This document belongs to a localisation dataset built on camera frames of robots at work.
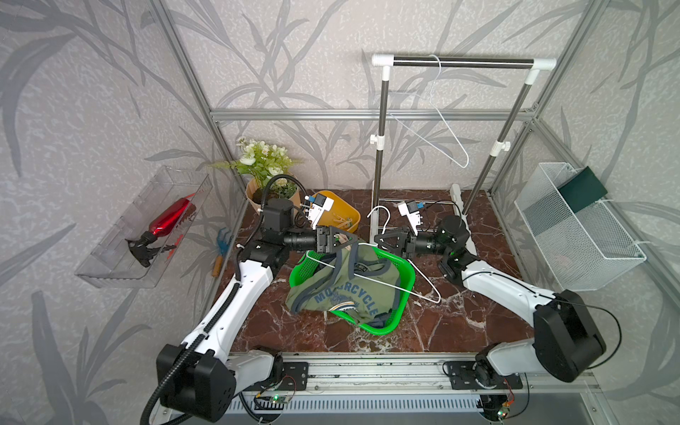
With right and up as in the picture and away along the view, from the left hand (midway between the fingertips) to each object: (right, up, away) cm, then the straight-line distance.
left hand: (350, 242), depth 66 cm
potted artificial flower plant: (-27, +25, +23) cm, 43 cm away
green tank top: (0, -11, +6) cm, 12 cm away
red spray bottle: (-49, -1, -5) cm, 49 cm away
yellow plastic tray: (-5, +6, +43) cm, 43 cm away
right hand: (+7, 0, +3) cm, 8 cm away
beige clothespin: (-3, +3, +39) cm, 39 cm away
